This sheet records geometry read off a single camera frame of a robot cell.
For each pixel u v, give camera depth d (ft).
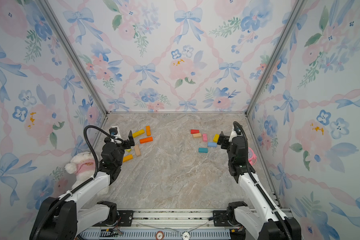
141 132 3.53
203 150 3.30
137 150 3.22
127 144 2.46
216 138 3.46
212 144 3.32
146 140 3.38
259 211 1.49
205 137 3.43
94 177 1.81
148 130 3.59
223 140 2.38
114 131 2.25
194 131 3.60
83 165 2.67
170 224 2.41
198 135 3.50
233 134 2.26
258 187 1.61
